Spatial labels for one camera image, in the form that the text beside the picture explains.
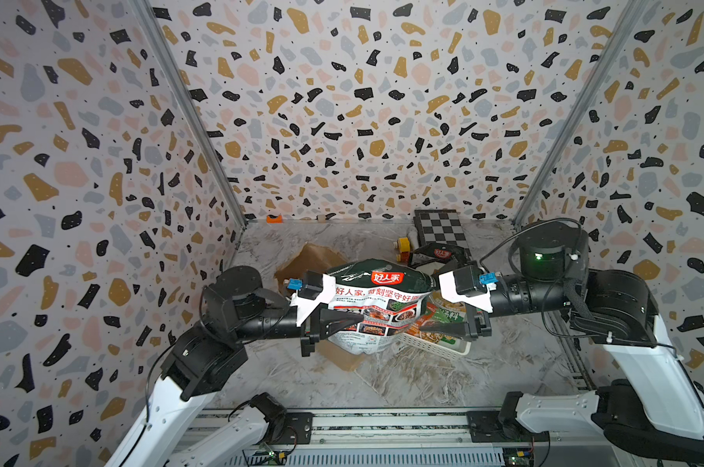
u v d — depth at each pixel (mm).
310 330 425
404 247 1064
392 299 444
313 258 779
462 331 384
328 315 450
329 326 455
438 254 835
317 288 389
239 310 388
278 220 1248
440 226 1175
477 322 385
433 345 816
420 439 731
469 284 335
